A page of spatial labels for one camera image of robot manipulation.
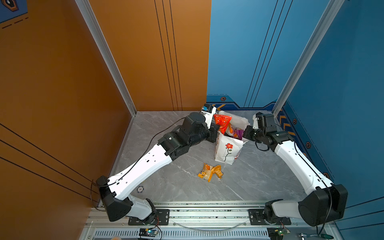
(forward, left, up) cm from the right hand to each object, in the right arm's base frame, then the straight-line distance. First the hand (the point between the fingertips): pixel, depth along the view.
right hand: (242, 131), depth 82 cm
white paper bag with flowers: (-9, +8, -4) cm, 13 cm away
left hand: (-9, +14, +16) cm, 23 cm away
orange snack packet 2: (-13, +13, -20) cm, 27 cm away
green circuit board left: (-43, +48, -22) cm, 69 cm away
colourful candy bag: (+4, +2, -5) cm, 7 cm away
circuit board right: (-44, -13, -23) cm, 51 cm away
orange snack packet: (-15, +21, -19) cm, 32 cm away
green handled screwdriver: (-45, -33, -20) cm, 59 cm away
